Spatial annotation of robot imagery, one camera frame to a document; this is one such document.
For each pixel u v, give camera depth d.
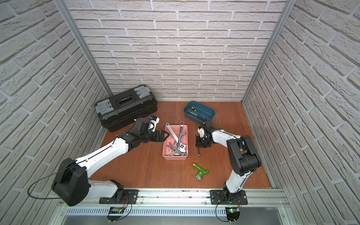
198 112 1.10
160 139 0.74
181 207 0.72
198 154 0.89
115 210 0.73
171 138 0.90
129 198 0.74
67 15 0.72
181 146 0.90
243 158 0.48
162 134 0.74
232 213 0.71
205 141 0.81
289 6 0.69
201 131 0.89
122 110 0.92
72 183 0.41
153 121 0.75
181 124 0.94
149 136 0.71
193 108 1.13
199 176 0.79
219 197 0.73
